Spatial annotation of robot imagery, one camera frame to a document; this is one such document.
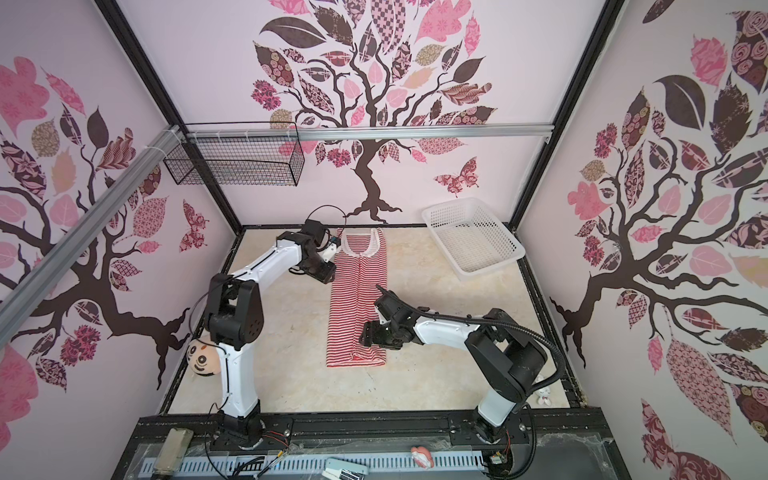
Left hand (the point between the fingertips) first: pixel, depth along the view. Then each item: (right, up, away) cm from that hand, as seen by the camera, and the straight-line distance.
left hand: (325, 278), depth 97 cm
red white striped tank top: (+10, -3, +3) cm, 11 cm away
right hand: (+15, -17, -11) cm, 25 cm away
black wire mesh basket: (-43, +47, +24) cm, 68 cm away
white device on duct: (+11, -41, -30) cm, 53 cm away
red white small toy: (+29, -38, -31) cm, 57 cm away
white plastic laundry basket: (+54, +14, +17) cm, 58 cm away
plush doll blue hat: (-28, -19, -20) cm, 39 cm away
